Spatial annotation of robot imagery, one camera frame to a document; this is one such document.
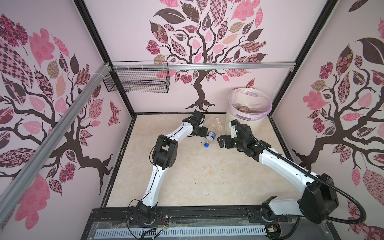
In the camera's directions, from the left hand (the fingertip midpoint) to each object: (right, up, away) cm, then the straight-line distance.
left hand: (201, 133), depth 104 cm
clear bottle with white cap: (+14, +4, +5) cm, 15 cm away
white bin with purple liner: (+34, +19, 0) cm, 39 cm away
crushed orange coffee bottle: (+28, +17, -6) cm, 33 cm away
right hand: (+12, -1, -20) cm, 24 cm away
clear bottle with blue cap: (+6, -3, -3) cm, 7 cm away
